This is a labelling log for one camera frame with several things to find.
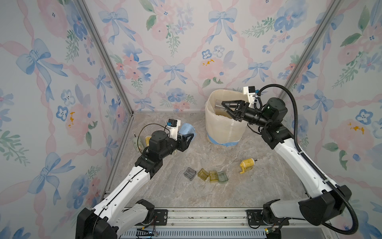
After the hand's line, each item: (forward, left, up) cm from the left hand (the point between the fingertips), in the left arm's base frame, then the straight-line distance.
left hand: (189, 132), depth 72 cm
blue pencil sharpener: (-1, +1, +4) cm, 4 cm away
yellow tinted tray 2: (-10, -14, -29) cm, 34 cm away
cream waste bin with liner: (+8, -17, -6) cm, 20 cm away
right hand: (+2, -14, +16) cm, 22 cm away
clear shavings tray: (-9, 0, -28) cm, 29 cm away
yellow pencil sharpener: (-6, -33, -22) cm, 40 cm away
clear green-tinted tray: (-11, -19, -29) cm, 36 cm away
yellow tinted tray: (-10, -8, -28) cm, 31 cm away
